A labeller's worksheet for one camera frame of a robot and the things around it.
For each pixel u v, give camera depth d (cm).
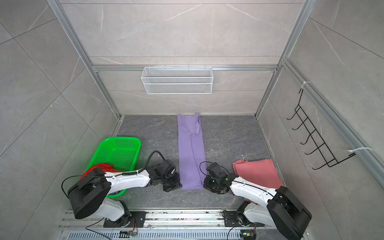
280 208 41
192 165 93
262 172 85
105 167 88
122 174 51
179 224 73
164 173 68
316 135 67
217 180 65
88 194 43
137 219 73
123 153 97
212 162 77
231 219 73
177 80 101
